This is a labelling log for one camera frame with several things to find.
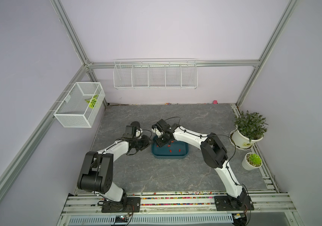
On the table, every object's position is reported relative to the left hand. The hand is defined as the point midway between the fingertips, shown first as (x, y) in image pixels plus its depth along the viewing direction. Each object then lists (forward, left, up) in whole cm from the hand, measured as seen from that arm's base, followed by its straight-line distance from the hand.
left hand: (152, 143), depth 90 cm
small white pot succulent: (-18, -57, +3) cm, 59 cm away
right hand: (+4, -4, -5) cm, 7 cm away
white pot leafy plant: (-1, -59, +13) cm, 60 cm away
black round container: (+18, +12, -2) cm, 22 cm away
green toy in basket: (+17, +33, +23) cm, 44 cm away
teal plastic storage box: (-3, -16, -6) cm, 17 cm away
